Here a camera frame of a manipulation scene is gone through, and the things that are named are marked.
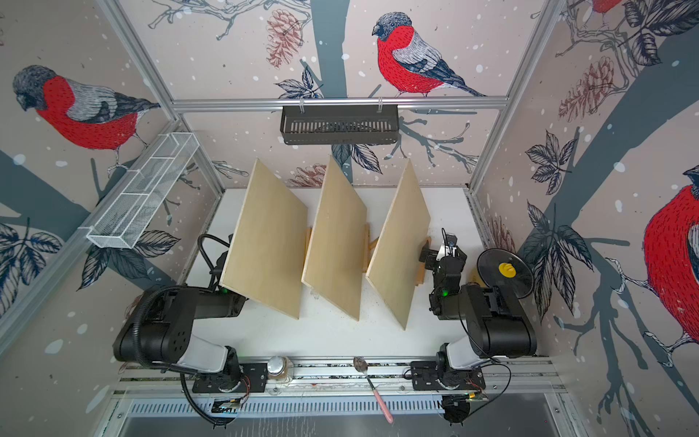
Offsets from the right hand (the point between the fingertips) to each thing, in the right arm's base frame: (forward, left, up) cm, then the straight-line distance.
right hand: (443, 241), depth 91 cm
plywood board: (-14, +35, +10) cm, 39 cm away
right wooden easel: (-10, +8, -1) cm, 13 cm away
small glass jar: (-40, +47, +1) cm, 62 cm away
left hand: (-2, +65, +1) cm, 65 cm away
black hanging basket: (+43, +38, +19) cm, 60 cm away
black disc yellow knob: (-13, -16, +3) cm, 21 cm away
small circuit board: (-48, +63, -11) cm, 80 cm away
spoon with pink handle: (-36, +27, -12) cm, 47 cm away
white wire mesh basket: (-5, +92, +22) cm, 95 cm away
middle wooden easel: (0, +26, -4) cm, 27 cm away
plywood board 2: (-11, +17, +10) cm, 23 cm away
